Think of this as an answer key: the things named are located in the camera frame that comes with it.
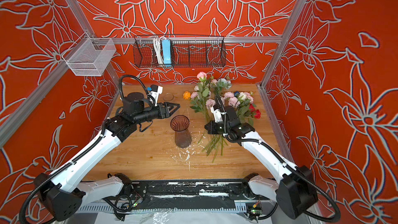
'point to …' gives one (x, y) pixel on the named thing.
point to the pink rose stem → (203, 87)
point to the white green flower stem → (222, 83)
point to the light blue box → (166, 54)
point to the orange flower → (186, 95)
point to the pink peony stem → (216, 140)
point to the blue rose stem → (237, 94)
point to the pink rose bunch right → (246, 99)
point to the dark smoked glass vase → (180, 124)
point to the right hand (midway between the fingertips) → (203, 126)
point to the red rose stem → (256, 113)
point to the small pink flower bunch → (200, 101)
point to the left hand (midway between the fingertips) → (176, 105)
